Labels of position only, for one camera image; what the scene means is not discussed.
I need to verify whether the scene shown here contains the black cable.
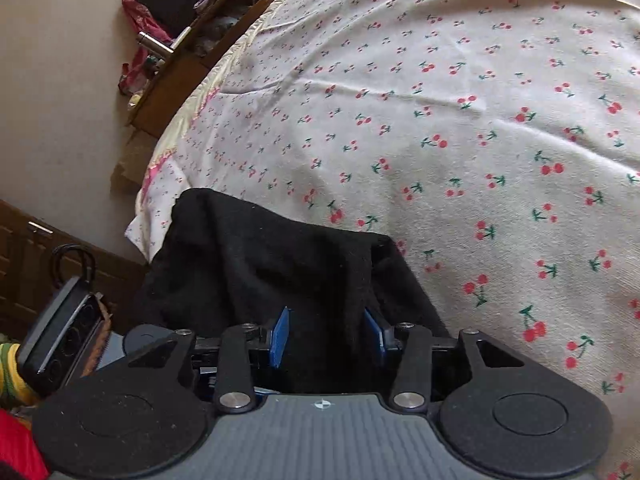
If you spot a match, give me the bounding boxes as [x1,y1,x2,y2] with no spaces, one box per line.
[52,244,97,282]

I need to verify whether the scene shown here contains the brown wooden cabinet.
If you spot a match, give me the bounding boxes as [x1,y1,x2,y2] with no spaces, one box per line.
[0,199,148,333]

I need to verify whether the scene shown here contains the cherry print bed sheet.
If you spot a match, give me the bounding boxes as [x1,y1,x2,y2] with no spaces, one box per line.
[125,0,640,480]

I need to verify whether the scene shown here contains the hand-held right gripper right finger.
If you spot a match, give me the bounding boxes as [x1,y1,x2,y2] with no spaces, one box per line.
[362,307,531,412]

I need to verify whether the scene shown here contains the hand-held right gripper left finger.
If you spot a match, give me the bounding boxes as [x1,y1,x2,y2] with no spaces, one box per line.
[125,306,291,415]

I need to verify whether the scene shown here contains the metal cylinder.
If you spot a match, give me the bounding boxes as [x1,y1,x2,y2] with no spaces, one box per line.
[136,30,176,58]

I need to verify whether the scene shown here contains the red cloth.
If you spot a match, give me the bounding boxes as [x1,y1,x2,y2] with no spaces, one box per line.
[0,407,51,480]

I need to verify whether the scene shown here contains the black pants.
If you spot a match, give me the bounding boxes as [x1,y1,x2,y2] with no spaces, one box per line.
[132,188,451,396]

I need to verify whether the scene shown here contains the pink patterned cloth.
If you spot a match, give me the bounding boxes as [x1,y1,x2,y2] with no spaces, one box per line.
[119,0,173,95]

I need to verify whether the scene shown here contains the cardboard piece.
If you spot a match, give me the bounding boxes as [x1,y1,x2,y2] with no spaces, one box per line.
[110,127,156,193]

